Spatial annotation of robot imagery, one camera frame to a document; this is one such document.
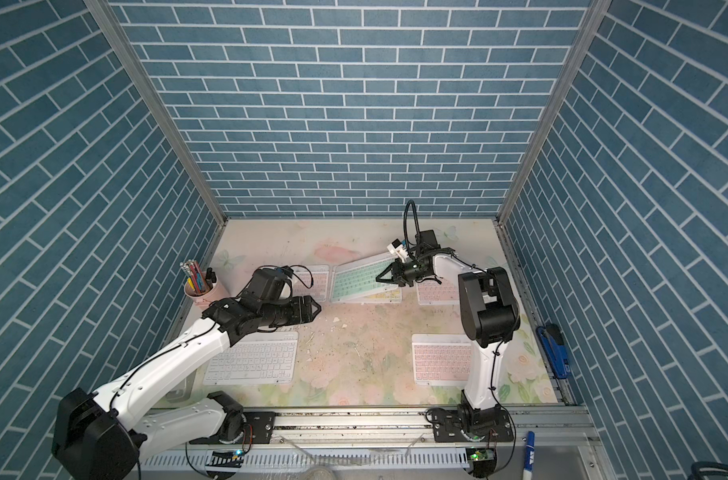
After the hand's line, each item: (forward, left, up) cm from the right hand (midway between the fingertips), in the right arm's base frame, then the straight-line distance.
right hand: (382, 281), depth 92 cm
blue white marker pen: (-41, -38, -8) cm, 56 cm away
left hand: (-15, +16, +5) cm, 23 cm away
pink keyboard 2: (+2, -17, -9) cm, 19 cm away
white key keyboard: (-24, +33, -8) cm, 41 cm away
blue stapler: (-15, -53, -10) cm, 56 cm away
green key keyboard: (+2, +8, -3) cm, 9 cm away
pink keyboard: (-12, +17, +17) cm, 27 cm away
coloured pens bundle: (-7, +54, +5) cm, 55 cm away
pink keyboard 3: (-20, -18, -9) cm, 28 cm away
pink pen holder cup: (-9, +50, 0) cm, 51 cm away
